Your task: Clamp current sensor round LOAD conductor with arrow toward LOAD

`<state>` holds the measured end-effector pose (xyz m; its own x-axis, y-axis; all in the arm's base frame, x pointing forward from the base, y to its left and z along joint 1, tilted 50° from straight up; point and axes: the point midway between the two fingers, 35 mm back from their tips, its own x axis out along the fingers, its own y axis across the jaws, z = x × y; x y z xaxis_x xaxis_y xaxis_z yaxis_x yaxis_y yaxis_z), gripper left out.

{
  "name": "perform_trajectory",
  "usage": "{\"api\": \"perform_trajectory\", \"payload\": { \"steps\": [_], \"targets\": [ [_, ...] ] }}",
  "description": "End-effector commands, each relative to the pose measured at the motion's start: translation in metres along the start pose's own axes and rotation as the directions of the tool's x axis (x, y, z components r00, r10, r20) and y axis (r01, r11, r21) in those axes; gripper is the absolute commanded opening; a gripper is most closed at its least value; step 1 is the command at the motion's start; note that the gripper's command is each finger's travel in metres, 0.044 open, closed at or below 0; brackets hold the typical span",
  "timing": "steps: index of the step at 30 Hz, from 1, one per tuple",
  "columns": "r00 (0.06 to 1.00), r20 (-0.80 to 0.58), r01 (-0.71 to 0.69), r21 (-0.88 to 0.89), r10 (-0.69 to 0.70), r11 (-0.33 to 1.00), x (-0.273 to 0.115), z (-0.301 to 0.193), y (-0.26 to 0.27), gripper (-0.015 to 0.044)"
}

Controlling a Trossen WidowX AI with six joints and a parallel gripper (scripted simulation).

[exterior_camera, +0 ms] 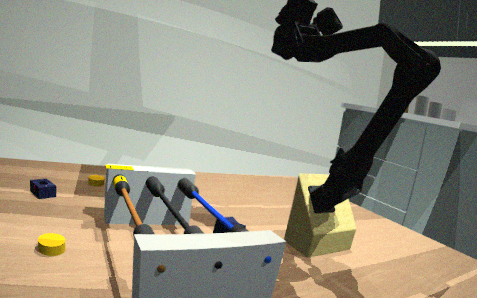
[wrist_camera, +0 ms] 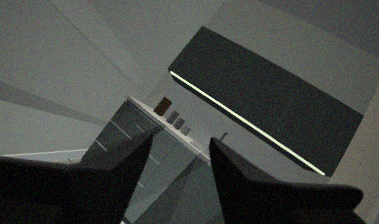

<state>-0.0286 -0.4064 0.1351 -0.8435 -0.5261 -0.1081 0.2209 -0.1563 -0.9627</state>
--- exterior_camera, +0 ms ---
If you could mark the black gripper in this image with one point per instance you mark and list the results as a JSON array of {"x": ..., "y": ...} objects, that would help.
[{"x": 326, "y": 21}]

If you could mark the yellow flat disc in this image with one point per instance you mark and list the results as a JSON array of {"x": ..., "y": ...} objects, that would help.
[
  {"x": 51, "y": 244},
  {"x": 96, "y": 180}
]

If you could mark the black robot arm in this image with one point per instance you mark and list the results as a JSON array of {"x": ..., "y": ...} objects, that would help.
[{"x": 416, "y": 68}]

